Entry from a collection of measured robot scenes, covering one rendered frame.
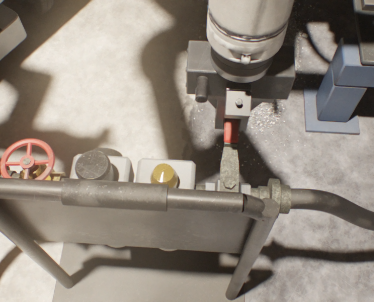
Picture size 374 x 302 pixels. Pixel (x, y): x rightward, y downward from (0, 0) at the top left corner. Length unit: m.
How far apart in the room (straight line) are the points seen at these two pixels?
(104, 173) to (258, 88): 0.23
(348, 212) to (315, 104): 0.62
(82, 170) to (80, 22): 0.91
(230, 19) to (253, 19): 0.02
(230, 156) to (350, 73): 0.52
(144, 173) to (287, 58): 0.25
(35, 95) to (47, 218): 0.69
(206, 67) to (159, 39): 0.85
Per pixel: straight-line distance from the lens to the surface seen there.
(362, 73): 1.12
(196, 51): 0.58
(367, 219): 0.77
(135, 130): 1.23
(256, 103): 0.64
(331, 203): 0.69
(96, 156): 0.63
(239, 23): 0.47
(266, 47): 0.50
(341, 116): 1.27
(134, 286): 1.08
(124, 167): 0.67
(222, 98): 0.62
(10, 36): 1.37
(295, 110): 1.29
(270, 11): 0.46
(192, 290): 1.07
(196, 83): 0.56
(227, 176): 0.65
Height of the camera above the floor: 1.06
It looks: 62 degrees down
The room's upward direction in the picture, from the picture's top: straight up
